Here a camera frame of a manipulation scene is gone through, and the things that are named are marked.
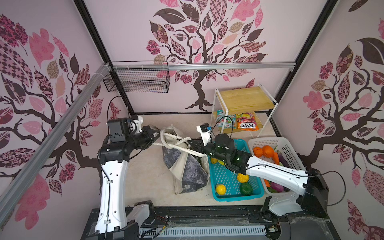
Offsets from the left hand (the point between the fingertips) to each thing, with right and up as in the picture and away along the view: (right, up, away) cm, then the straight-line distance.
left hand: (160, 134), depth 66 cm
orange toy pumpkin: (+60, -12, +24) cm, 66 cm away
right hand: (+14, -2, +3) cm, 14 cm away
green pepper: (+43, -30, +11) cm, 53 cm away
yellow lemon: (+30, -30, +12) cm, 44 cm away
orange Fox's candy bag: (+48, +7, +24) cm, 54 cm away
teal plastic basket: (+33, -29, +19) cm, 48 cm away
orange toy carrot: (+67, -16, +26) cm, 73 cm away
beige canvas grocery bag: (+12, -17, +4) cm, 21 cm away
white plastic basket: (+71, -8, +27) cm, 76 cm away
